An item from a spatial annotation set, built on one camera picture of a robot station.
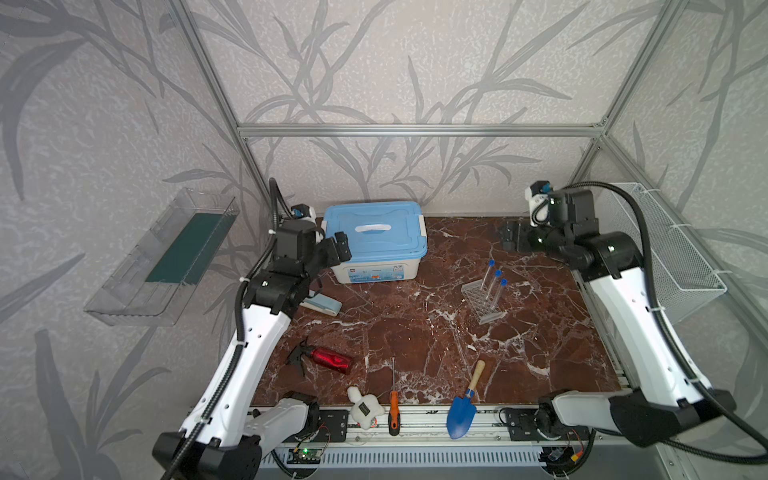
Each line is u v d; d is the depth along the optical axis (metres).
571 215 0.48
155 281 0.63
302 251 0.52
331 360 0.81
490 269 0.89
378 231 0.93
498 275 0.85
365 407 0.73
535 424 0.73
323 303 0.91
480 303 0.94
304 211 0.60
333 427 0.73
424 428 0.75
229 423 0.37
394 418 0.73
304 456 0.71
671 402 0.37
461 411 0.75
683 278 0.63
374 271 0.94
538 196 0.59
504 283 1.02
